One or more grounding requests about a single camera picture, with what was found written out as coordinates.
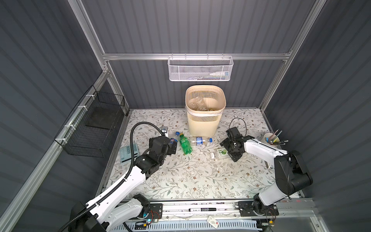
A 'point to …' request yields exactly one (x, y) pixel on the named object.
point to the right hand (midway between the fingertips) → (226, 150)
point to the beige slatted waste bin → (207, 123)
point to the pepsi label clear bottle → (172, 140)
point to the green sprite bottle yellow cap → (185, 144)
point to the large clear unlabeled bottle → (197, 103)
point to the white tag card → (212, 222)
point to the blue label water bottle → (199, 140)
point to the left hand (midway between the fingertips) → (165, 139)
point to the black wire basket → (87, 131)
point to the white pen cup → (270, 139)
